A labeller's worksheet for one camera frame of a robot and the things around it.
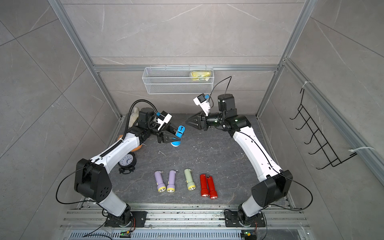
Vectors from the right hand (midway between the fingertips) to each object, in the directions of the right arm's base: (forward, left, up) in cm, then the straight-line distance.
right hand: (189, 121), depth 67 cm
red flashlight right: (-22, -12, -35) cm, 43 cm away
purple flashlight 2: (-18, +11, -34) cm, 40 cm away
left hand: (-4, +3, -5) cm, 8 cm away
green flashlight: (-17, 0, -34) cm, 38 cm away
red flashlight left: (-20, -7, -35) cm, 41 cm away
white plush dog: (+31, +42, -27) cm, 59 cm away
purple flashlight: (-17, +17, -34) cm, 42 cm away
